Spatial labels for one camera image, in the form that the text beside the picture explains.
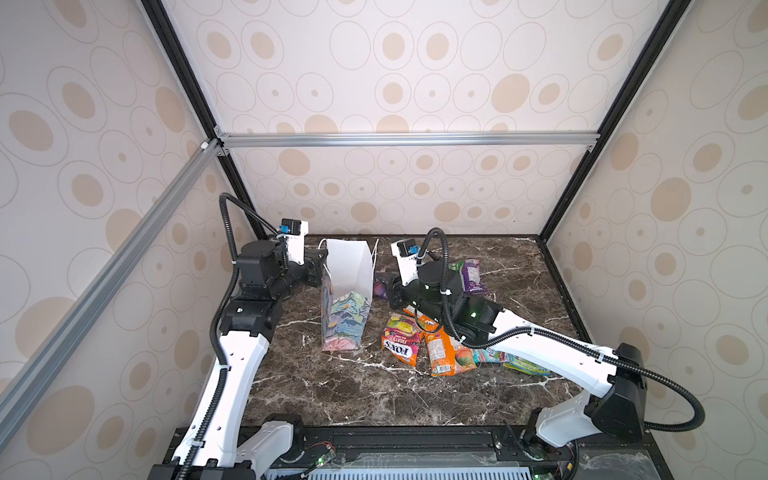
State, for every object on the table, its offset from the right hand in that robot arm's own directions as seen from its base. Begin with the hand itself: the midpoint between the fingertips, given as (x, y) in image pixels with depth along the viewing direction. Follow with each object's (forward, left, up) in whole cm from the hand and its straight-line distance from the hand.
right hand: (382, 273), depth 69 cm
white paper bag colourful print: (+13, +13, -25) cm, 31 cm away
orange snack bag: (-9, -17, -29) cm, 35 cm away
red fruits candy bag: (-2, -5, -28) cm, 29 cm away
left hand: (+4, +11, +5) cm, 13 cm away
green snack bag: (+23, -25, -26) cm, 42 cm away
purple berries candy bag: (+20, -30, -28) cm, 45 cm away
